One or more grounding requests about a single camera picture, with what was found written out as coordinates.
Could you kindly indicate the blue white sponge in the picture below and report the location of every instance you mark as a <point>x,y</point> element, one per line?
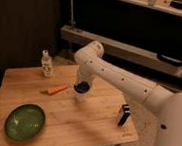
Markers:
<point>82,87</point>

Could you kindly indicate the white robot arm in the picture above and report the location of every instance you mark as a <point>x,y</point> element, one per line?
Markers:
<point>166,105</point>

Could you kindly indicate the green ceramic bowl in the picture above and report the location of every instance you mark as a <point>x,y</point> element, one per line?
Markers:
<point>24,123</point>

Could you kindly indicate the clear plastic cup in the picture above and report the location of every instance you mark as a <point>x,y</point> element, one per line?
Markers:
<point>80,97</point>

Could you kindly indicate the orange carrot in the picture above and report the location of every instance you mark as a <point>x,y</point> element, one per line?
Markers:
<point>55,89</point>

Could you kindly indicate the small white bottle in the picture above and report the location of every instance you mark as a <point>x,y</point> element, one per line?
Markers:
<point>46,64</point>

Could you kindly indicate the black white small box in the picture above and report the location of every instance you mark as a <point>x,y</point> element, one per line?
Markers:
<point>123,114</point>

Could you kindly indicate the wooden table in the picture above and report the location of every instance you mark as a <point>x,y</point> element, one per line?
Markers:
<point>91,122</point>

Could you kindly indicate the metal vertical pole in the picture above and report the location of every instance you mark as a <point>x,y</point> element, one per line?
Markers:
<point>72,22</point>

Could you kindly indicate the black handle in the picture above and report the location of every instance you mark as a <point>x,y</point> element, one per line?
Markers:
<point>169,61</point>

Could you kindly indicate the grey metal shelf rail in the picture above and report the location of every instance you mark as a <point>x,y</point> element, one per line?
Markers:
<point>121,50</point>

